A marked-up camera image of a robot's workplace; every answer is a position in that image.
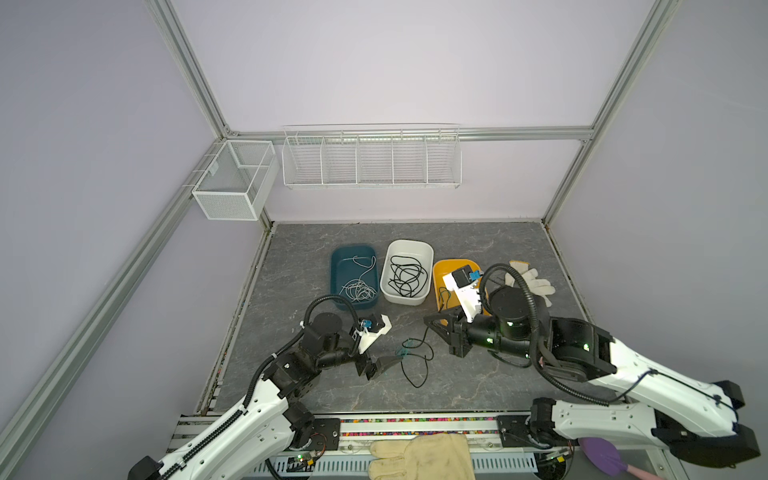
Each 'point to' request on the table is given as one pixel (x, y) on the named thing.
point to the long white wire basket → (372, 156)
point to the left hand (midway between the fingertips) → (391, 345)
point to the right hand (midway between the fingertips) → (424, 323)
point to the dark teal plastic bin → (354, 275)
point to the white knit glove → (536, 286)
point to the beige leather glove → (431, 457)
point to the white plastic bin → (423, 250)
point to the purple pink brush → (610, 459)
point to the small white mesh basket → (234, 184)
